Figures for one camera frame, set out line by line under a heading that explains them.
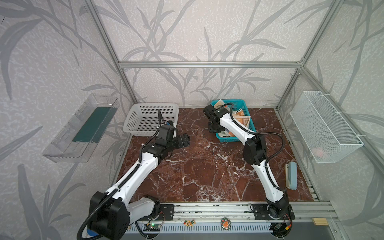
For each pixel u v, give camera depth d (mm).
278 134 576
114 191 409
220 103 1116
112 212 385
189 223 705
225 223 706
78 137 656
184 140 734
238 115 1050
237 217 728
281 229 737
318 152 727
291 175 812
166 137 610
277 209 632
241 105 1118
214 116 725
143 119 1122
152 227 715
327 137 610
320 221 707
